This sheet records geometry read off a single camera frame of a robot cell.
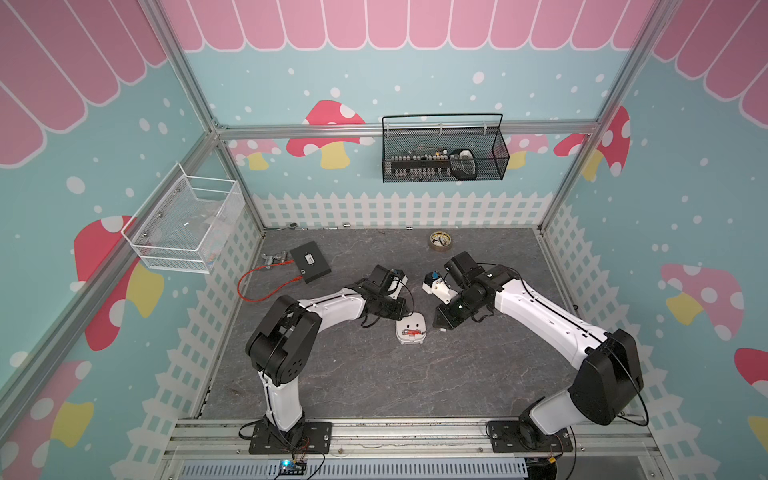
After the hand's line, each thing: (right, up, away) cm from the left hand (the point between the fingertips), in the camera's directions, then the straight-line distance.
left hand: (404, 315), depth 93 cm
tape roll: (+15, +24, +23) cm, 37 cm away
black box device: (-34, +17, +16) cm, 41 cm away
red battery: (+2, -4, -4) cm, 6 cm away
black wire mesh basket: (+10, +50, -1) cm, 51 cm away
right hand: (+9, +1, -12) cm, 15 cm away
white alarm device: (+3, -2, -1) cm, 4 cm away
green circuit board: (-29, -33, -20) cm, 48 cm away
